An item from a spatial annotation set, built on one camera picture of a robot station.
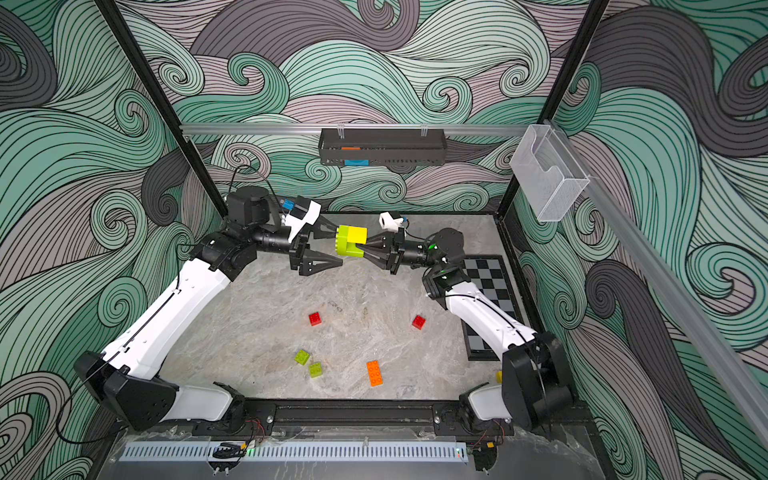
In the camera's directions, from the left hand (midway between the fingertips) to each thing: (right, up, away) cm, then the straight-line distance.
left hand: (341, 243), depth 60 cm
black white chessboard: (+45, -11, +38) cm, 60 cm away
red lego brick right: (+20, -25, +30) cm, 44 cm away
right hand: (+3, -1, +2) cm, 4 cm away
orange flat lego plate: (+6, -37, +21) cm, 43 cm away
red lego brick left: (-12, -24, +30) cm, 40 cm away
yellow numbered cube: (+40, -36, +18) cm, 57 cm away
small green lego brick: (-14, -32, +22) cm, 41 cm away
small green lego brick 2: (-10, -35, +20) cm, 41 cm away
